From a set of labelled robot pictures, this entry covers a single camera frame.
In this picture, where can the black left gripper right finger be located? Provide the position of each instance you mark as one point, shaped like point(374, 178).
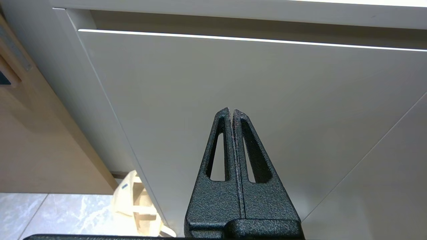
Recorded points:
point(267, 200)

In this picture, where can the beige wooden cabinet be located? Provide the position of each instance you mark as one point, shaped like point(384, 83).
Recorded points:
point(40, 150)

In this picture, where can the white cabinet door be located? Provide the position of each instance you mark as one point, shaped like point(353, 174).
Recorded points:
point(383, 186)
point(300, 93)

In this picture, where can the white sideboard cabinet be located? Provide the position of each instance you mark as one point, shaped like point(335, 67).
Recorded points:
point(66, 66)

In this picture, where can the cream canvas tote bag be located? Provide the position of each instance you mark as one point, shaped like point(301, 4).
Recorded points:
point(126, 200)

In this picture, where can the grey metal door plate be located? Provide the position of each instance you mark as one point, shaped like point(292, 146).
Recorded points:
point(13, 46)

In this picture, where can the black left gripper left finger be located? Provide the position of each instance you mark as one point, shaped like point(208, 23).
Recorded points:
point(213, 200)

